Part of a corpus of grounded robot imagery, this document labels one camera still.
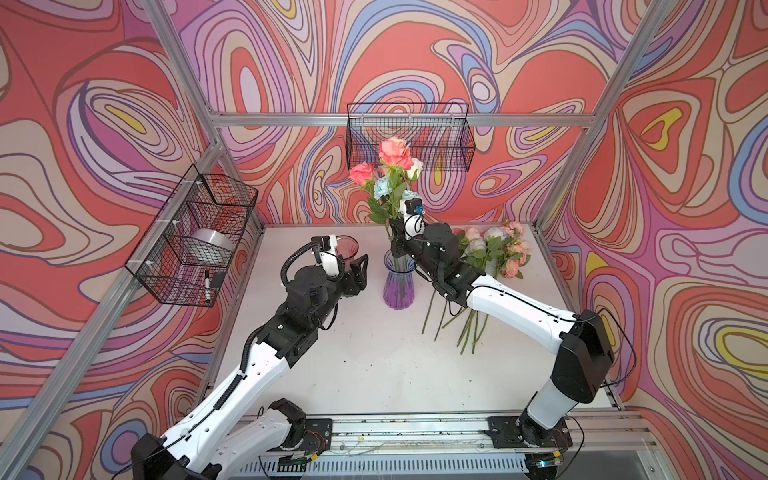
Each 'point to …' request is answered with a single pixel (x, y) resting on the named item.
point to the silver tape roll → (206, 244)
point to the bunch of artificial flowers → (500, 252)
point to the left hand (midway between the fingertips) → (359, 255)
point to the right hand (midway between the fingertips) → (392, 225)
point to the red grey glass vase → (346, 246)
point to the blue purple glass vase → (399, 284)
